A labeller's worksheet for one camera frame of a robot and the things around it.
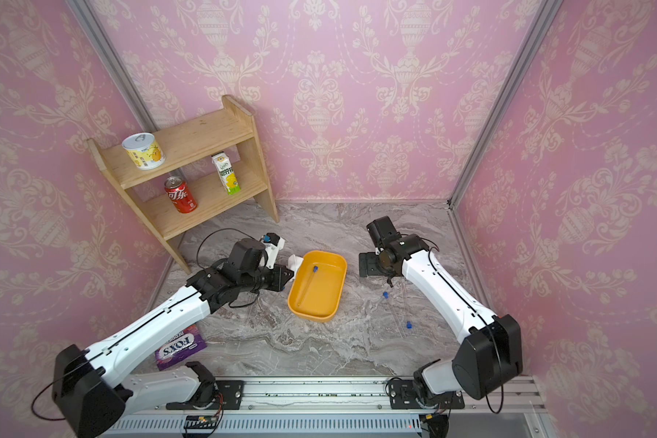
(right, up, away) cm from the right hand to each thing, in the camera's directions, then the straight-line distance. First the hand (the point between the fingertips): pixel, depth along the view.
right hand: (377, 266), depth 82 cm
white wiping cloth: (-25, +1, -4) cm, 25 cm away
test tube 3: (+11, -19, +5) cm, 23 cm away
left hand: (-24, -2, -5) cm, 25 cm away
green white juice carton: (-48, +32, +4) cm, 58 cm away
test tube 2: (+6, -16, +7) cm, 19 cm away
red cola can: (-60, +22, 0) cm, 64 cm away
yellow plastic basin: (-19, -9, +12) cm, 24 cm away
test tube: (-20, -4, +17) cm, 26 cm away
